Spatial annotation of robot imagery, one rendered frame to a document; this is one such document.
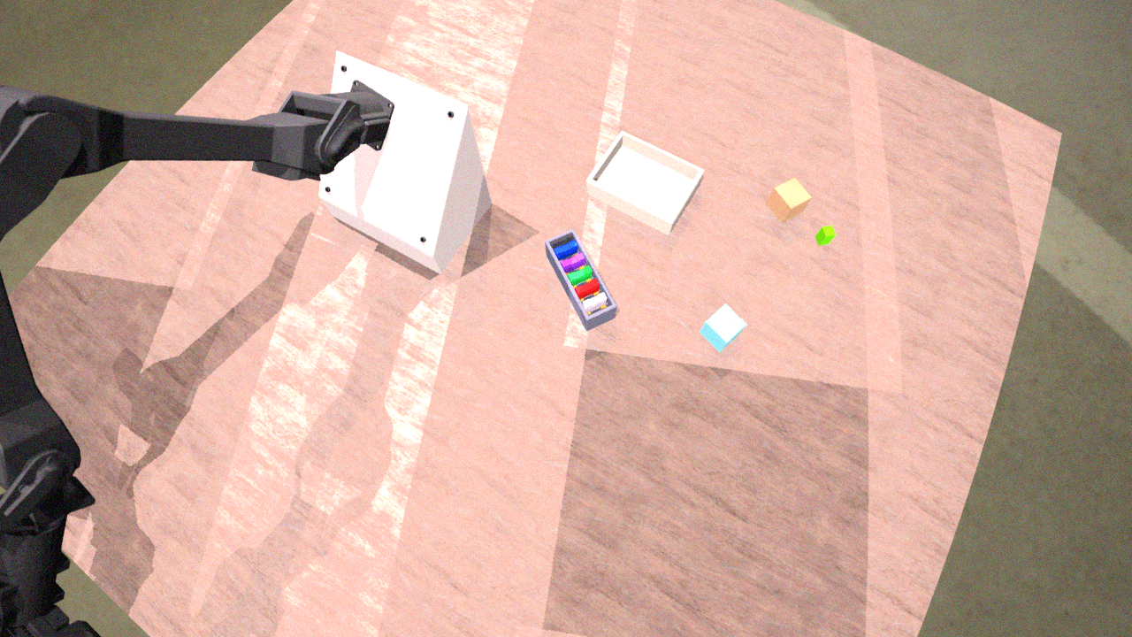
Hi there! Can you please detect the tan cube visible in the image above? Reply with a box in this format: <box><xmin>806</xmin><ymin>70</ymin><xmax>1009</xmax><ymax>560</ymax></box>
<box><xmin>766</xmin><ymin>177</ymin><xmax>812</xmax><ymax>223</ymax></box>

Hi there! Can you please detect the green fuse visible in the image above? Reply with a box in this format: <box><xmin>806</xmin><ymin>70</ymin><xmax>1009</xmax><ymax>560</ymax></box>
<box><xmin>568</xmin><ymin>265</ymin><xmax>592</xmax><ymax>287</ymax></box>

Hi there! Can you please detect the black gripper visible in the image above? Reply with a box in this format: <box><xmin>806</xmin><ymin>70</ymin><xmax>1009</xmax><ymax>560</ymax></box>
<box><xmin>0</xmin><ymin>551</ymin><xmax>101</xmax><ymax>637</ymax></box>

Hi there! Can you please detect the red blade fuse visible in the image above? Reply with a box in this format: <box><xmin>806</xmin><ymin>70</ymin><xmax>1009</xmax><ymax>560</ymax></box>
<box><xmin>575</xmin><ymin>279</ymin><xmax>600</xmax><ymax>300</ymax></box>

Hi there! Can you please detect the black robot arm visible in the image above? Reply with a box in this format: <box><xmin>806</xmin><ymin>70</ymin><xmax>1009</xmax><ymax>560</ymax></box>
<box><xmin>0</xmin><ymin>80</ymin><xmax>394</xmax><ymax>576</ymax></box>

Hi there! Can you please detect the white fuse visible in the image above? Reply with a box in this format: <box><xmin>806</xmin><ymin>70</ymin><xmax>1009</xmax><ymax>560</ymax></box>
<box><xmin>583</xmin><ymin>292</ymin><xmax>607</xmax><ymax>313</ymax></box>

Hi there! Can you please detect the small green block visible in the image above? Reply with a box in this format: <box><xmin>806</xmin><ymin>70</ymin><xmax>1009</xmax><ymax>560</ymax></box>
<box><xmin>815</xmin><ymin>226</ymin><xmax>837</xmax><ymax>246</ymax></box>

